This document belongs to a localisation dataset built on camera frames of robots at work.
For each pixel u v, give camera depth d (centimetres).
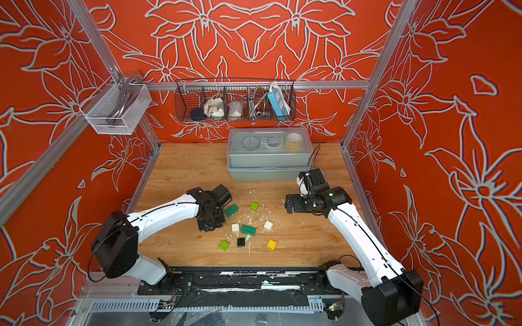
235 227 85
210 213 67
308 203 63
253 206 92
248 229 85
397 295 37
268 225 86
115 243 43
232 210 90
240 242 81
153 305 70
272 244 81
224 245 81
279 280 74
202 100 102
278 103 87
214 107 92
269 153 87
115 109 83
